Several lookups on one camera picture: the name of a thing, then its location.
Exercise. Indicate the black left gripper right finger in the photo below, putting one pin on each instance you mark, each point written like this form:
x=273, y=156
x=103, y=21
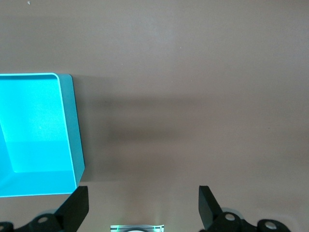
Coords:
x=210, y=212

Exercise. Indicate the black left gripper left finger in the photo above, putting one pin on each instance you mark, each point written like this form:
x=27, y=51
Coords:
x=72, y=210

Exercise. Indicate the teal plastic tray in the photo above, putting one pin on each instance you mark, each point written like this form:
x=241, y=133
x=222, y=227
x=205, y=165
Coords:
x=36, y=135

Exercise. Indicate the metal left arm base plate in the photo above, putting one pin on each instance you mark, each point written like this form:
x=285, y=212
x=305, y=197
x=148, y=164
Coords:
x=120, y=227

